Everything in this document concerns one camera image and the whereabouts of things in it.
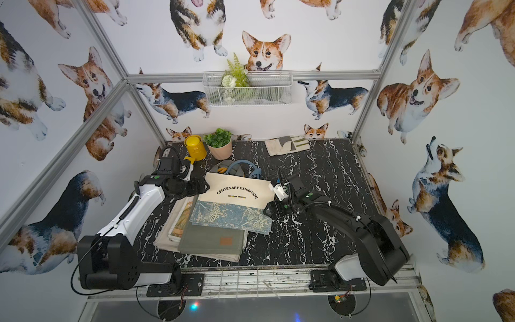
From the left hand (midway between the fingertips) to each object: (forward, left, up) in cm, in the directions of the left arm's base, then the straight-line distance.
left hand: (203, 184), depth 86 cm
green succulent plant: (+28, -3, 0) cm, 28 cm away
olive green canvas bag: (-19, +1, -10) cm, 22 cm away
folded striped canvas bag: (+36, -37, -14) cm, 53 cm away
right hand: (-10, -28, -4) cm, 30 cm away
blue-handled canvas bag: (-3, -14, -8) cm, 16 cm away
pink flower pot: (+24, -3, -8) cm, 25 cm away
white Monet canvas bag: (-19, +16, -12) cm, 28 cm away
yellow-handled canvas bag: (-10, +10, -11) cm, 18 cm away
